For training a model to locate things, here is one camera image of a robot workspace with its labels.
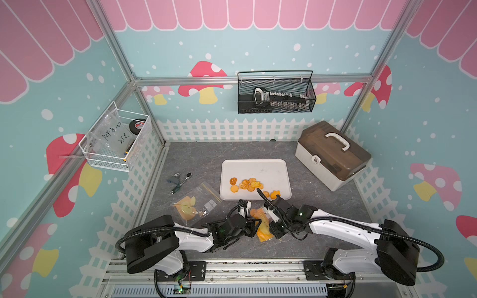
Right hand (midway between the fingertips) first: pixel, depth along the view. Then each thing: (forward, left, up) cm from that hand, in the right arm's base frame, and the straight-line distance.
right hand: (271, 229), depth 81 cm
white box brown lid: (+35, -35, +9) cm, 50 cm away
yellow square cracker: (+25, +5, -3) cm, 26 cm away
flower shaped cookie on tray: (+20, 0, -3) cm, 20 cm away
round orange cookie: (+22, +17, -2) cm, 28 cm away
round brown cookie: (+23, +9, -4) cm, 25 cm away
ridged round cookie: (+25, +12, -2) cm, 28 cm away
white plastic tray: (+29, +14, -3) cm, 33 cm away
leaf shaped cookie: (+24, +3, -3) cm, 24 cm away
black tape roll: (+35, +59, +31) cm, 75 cm away
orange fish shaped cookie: (+19, -3, -4) cm, 20 cm away
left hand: (+2, +5, +1) cm, 6 cm away
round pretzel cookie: (+28, +18, -4) cm, 34 cm away
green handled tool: (+24, +48, -3) cm, 54 cm away
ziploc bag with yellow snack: (-1, +3, -2) cm, 4 cm away
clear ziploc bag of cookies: (+15, +37, -4) cm, 40 cm away
